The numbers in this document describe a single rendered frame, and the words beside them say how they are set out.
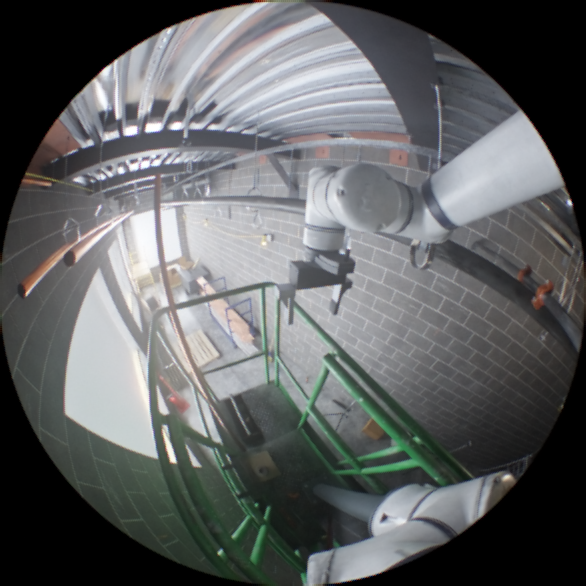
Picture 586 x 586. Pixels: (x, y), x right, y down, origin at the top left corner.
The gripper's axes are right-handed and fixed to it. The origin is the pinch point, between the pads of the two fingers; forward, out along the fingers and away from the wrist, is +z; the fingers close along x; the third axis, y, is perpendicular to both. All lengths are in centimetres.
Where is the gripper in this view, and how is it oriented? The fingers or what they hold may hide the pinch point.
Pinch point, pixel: (313, 310)
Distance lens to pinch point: 45.7
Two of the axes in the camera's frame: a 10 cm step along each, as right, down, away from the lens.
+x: -9.3, 1.3, -3.5
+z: -0.7, 8.6, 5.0
